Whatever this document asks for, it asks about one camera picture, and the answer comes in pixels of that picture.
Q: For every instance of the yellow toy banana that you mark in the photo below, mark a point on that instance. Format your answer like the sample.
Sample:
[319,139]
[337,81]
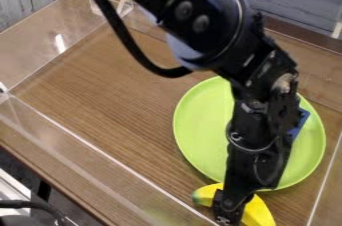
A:
[256,214]

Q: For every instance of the green plate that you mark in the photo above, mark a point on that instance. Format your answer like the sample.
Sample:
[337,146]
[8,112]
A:
[200,118]

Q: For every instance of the clear acrylic enclosure wall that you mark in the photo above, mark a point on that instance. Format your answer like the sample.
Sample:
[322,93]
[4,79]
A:
[88,122]

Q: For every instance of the blue plastic block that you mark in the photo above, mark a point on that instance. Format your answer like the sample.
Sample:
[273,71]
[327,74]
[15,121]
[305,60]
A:
[295,130]

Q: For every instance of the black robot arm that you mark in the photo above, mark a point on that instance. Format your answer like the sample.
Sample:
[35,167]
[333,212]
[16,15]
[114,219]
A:
[218,35]

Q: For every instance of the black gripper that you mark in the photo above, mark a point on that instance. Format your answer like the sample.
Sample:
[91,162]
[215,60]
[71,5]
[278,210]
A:
[259,148]

